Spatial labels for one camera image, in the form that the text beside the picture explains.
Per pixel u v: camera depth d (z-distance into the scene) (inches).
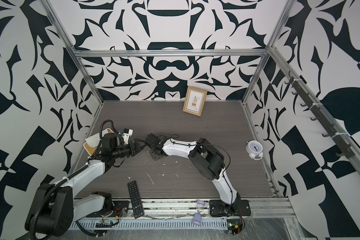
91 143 35.1
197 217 28.0
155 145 28.5
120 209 28.7
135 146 29.2
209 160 20.6
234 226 28.0
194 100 42.6
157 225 30.5
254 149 36.3
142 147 30.5
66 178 18.2
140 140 30.0
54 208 16.0
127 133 31.2
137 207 29.2
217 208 29.2
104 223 27.0
